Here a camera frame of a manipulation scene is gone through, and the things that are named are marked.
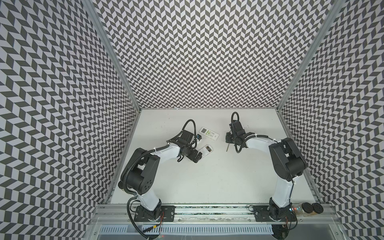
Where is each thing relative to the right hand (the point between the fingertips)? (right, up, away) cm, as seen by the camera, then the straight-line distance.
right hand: (229, 139), depth 99 cm
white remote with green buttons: (-13, +4, +2) cm, 14 cm away
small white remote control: (-16, -6, -4) cm, 17 cm away
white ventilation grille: (-24, -39, -30) cm, 55 cm away
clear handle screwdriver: (-2, -5, -3) cm, 6 cm away
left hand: (-23, -7, -7) cm, 25 cm away
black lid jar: (+28, -28, -32) cm, 51 cm away
